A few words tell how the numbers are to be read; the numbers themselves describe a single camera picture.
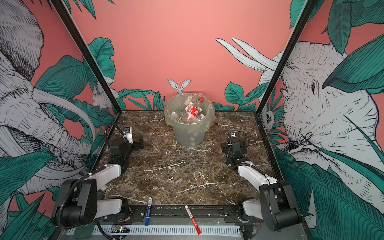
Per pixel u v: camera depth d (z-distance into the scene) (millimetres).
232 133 1037
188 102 919
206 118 868
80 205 416
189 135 904
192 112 859
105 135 1035
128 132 761
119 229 692
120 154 674
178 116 885
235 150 676
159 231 701
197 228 700
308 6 693
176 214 751
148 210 742
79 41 804
